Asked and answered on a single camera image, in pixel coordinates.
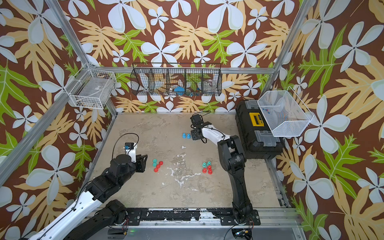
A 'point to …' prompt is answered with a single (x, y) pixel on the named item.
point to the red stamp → (210, 171)
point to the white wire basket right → (286, 115)
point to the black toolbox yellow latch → (255, 133)
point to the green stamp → (204, 164)
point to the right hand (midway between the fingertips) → (197, 134)
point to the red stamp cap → (156, 170)
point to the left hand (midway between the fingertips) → (145, 154)
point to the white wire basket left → (93, 89)
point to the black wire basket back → (177, 79)
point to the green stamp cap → (154, 164)
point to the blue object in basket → (179, 90)
